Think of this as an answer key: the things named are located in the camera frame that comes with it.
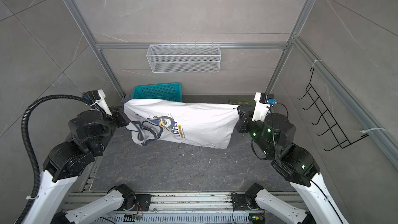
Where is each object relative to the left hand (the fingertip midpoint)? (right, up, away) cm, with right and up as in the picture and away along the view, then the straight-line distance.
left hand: (123, 101), depth 57 cm
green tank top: (+61, +1, +53) cm, 81 cm away
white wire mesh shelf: (+17, +30, +44) cm, 56 cm away
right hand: (+43, -2, -1) cm, 43 cm away
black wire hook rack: (+84, -5, +10) cm, 85 cm away
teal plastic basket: (+4, +10, +61) cm, 62 cm away
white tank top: (+9, -8, +5) cm, 13 cm away
